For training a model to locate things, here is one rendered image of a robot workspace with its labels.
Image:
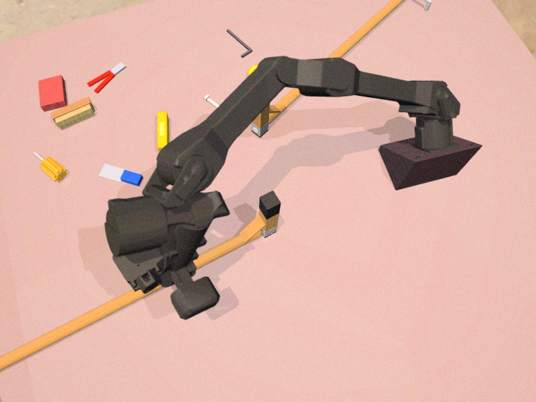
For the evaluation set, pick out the yellow screwdriver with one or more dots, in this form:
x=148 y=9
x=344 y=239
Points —
x=53 y=169

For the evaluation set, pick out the tan scrub brush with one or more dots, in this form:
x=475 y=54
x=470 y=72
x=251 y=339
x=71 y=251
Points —
x=73 y=114

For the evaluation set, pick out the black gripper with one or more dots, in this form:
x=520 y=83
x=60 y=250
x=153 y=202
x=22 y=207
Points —
x=191 y=297

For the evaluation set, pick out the yellow rectangular block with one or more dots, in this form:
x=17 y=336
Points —
x=163 y=130

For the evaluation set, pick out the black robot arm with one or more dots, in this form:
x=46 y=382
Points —
x=137 y=227

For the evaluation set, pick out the grey l-shaped bar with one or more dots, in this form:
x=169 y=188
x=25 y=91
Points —
x=241 y=42

